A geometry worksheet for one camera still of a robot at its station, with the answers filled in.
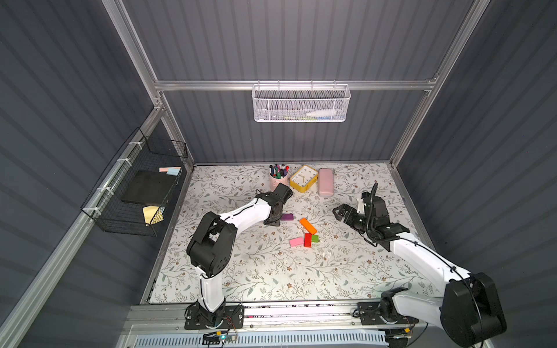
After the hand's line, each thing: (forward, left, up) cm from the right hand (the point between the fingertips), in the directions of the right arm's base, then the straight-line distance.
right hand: (341, 215), depth 85 cm
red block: (-5, +13, -12) cm, 18 cm away
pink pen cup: (+21, +27, -4) cm, 35 cm away
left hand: (+5, +23, -6) cm, 24 cm away
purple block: (+6, +21, -12) cm, 25 cm away
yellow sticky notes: (-13, +60, +22) cm, 65 cm away
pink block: (-6, +17, -12) cm, 22 cm away
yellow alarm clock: (+28, +14, -10) cm, 33 cm away
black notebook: (+1, +69, +17) cm, 71 cm away
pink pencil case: (+27, +1, -12) cm, 30 cm away
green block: (-5, +10, -12) cm, 16 cm away
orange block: (+2, +12, -12) cm, 18 cm away
